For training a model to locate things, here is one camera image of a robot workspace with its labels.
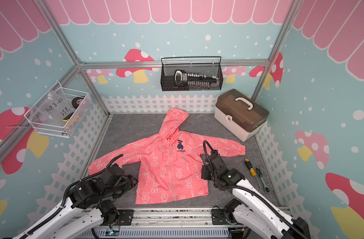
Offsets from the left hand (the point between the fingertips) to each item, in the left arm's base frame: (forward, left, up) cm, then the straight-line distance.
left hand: (134, 186), depth 73 cm
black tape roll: (+37, +35, +22) cm, 56 cm away
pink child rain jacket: (+16, -14, -11) cm, 24 cm away
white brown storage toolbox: (+41, -60, +9) cm, 73 cm away
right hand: (+10, -36, -2) cm, 37 cm away
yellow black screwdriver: (+17, -64, -10) cm, 67 cm away
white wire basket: (+16, +33, +23) cm, 44 cm away
